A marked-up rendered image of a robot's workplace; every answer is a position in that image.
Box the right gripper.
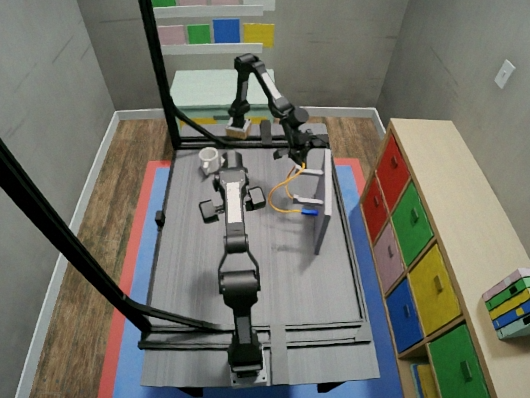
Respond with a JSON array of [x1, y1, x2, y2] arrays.
[[199, 186, 266, 224]]

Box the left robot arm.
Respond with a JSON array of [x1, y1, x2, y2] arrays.
[[227, 53, 314, 146]]

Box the white mug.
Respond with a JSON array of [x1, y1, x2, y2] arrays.
[[199, 148, 219, 175]]

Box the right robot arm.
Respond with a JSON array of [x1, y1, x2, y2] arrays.
[[212, 150, 264, 378]]

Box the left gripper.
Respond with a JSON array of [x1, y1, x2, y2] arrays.
[[273, 129, 323, 169]]

